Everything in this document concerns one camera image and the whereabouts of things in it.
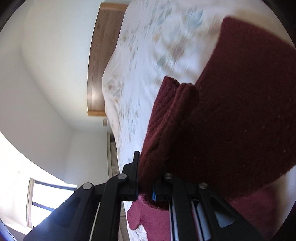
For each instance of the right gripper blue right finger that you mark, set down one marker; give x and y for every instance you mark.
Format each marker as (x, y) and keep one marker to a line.
(192, 216)

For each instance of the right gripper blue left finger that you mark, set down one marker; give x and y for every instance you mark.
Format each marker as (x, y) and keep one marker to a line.
(110, 195)

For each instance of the dark red knit sweater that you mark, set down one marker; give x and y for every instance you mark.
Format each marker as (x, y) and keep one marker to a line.
(234, 129)

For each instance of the beige radiator cover cabinet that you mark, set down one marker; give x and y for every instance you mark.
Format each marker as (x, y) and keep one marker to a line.
(113, 170)

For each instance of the floral white duvet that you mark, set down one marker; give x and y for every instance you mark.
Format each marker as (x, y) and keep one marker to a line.
(161, 39)

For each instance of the wooden headboard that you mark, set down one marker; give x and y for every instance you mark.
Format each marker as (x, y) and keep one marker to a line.
(104, 39)

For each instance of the left wall socket plate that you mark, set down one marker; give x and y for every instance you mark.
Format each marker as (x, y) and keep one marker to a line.
(105, 122)

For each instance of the window with dark frame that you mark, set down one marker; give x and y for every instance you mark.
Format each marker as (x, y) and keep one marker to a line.
(29, 194)

